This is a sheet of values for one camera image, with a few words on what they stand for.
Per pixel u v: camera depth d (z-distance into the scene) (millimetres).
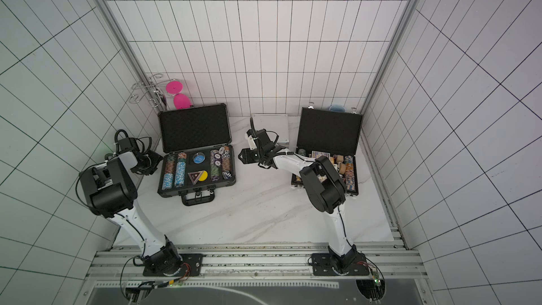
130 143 797
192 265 723
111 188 533
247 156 846
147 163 855
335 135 1001
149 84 1035
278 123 1107
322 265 723
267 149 759
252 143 859
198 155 979
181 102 1031
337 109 1139
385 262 748
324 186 538
